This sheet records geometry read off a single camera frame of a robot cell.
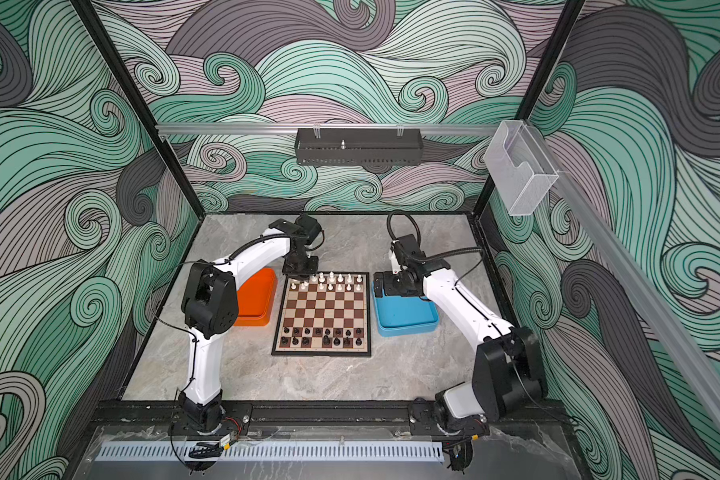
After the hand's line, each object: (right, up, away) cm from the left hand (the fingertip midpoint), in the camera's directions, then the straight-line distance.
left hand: (310, 276), depth 93 cm
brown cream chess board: (+6, -11, -3) cm, 13 cm away
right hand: (+25, -2, -8) cm, 26 cm away
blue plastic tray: (+29, -13, 0) cm, 32 cm away
